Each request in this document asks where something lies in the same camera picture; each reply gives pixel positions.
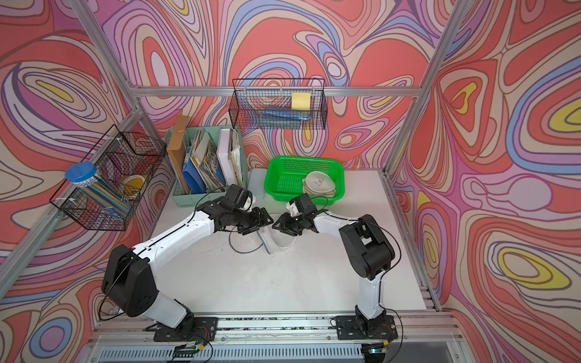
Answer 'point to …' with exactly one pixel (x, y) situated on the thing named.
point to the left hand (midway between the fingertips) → (270, 223)
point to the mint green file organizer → (205, 159)
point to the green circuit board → (187, 350)
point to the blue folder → (194, 178)
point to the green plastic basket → (290, 178)
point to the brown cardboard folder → (177, 148)
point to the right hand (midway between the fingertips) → (277, 233)
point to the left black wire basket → (125, 165)
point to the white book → (224, 155)
